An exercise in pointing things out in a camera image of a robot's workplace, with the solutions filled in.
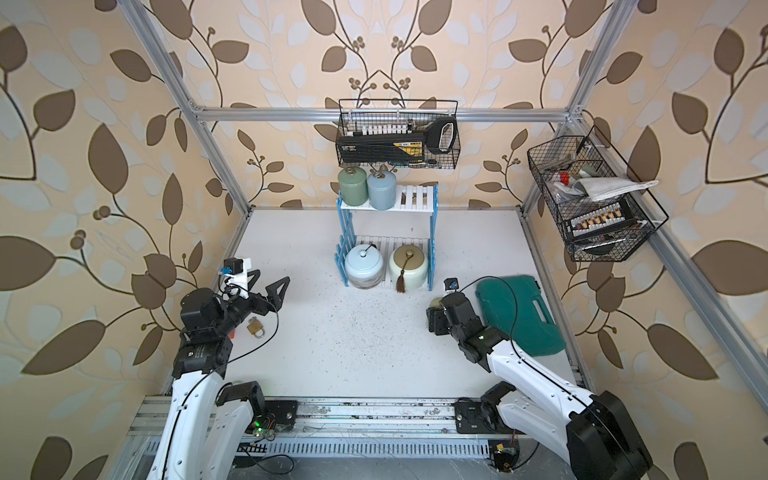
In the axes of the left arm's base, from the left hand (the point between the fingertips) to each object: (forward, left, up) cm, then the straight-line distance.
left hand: (271, 273), depth 74 cm
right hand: (-1, -45, -17) cm, 48 cm away
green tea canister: (+21, -20, +12) cm, 31 cm away
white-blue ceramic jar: (+10, -22, -11) cm, 26 cm away
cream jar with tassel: (+10, -35, -11) cm, 38 cm away
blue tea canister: (+20, -28, +11) cm, 36 cm away
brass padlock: (-5, +10, -22) cm, 25 cm away
